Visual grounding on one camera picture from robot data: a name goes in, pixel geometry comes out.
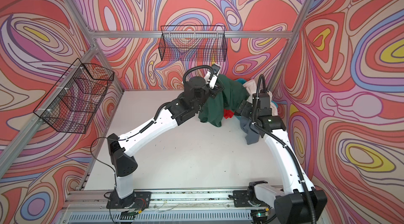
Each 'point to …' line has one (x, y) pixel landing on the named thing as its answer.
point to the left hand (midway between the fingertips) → (215, 72)
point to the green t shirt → (212, 110)
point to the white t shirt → (251, 87)
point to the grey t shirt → (252, 133)
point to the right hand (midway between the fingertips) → (248, 111)
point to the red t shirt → (228, 113)
